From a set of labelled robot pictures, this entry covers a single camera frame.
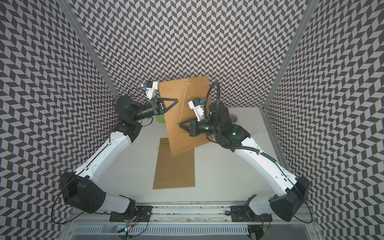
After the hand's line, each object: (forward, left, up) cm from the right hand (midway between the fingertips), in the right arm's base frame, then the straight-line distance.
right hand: (180, 128), depth 63 cm
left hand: (+7, +1, +8) cm, 11 cm away
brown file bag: (-5, +6, -36) cm, 36 cm away
